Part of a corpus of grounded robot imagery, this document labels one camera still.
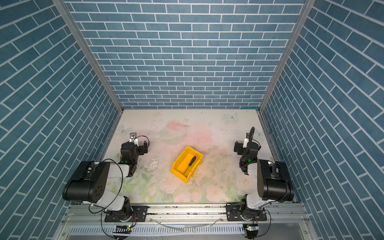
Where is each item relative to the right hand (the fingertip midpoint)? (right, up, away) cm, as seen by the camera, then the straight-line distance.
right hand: (245, 140), depth 94 cm
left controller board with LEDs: (-66, -41, -22) cm, 81 cm away
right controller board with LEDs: (-3, -42, -20) cm, 47 cm away
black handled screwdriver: (-33, -12, -3) cm, 36 cm away
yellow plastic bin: (-36, -13, -2) cm, 39 cm away
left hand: (-69, 0, -1) cm, 69 cm away
